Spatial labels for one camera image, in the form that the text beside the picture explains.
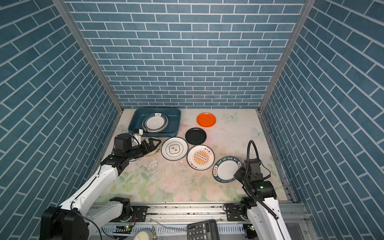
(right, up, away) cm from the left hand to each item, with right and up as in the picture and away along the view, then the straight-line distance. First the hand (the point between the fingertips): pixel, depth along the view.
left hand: (157, 143), depth 81 cm
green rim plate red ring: (-10, +12, +28) cm, 32 cm away
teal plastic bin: (+2, +17, +35) cm, 39 cm away
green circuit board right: (+49, -43, -8) cm, 65 cm away
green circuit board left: (-13, -41, -9) cm, 43 cm away
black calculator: (+25, -38, -13) cm, 48 cm away
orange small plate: (+28, +14, +33) cm, 45 cm away
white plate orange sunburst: (+24, -11, +13) cm, 29 cm away
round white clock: (-2, -38, -16) cm, 41 cm away
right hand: (+43, -14, -1) cm, 46 cm away
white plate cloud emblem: (+7, -6, +17) cm, 19 cm away
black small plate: (+20, +2, +24) cm, 32 cm away
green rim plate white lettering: (+39, -17, +10) cm, 43 cm away
